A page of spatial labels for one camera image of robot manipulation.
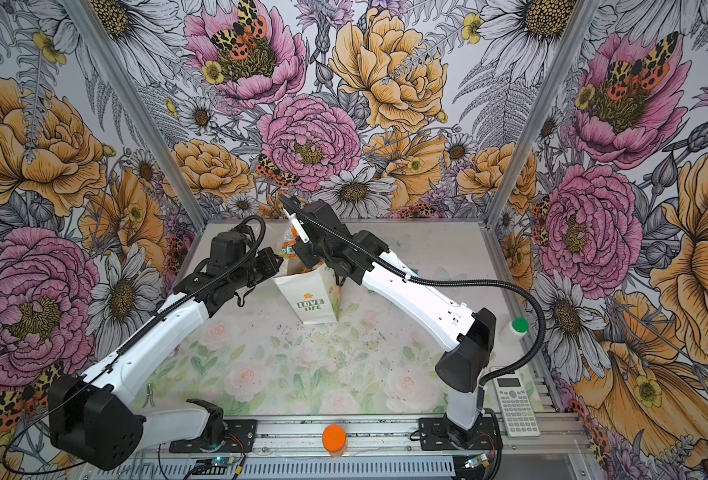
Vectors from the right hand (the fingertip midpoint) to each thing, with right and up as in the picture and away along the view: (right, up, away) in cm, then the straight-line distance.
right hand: (310, 245), depth 73 cm
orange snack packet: (-5, -1, 0) cm, 5 cm away
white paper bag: (-1, -12, +7) cm, 15 cm away
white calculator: (+52, -42, +4) cm, 67 cm away
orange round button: (+6, -43, -6) cm, 44 cm away
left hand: (-8, -6, +8) cm, 13 cm away
